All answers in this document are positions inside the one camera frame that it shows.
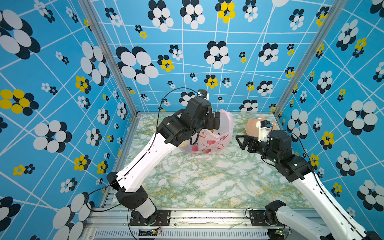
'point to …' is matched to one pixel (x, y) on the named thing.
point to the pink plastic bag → (210, 141)
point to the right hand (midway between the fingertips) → (243, 137)
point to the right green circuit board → (276, 233)
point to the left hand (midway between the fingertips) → (212, 114)
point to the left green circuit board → (151, 233)
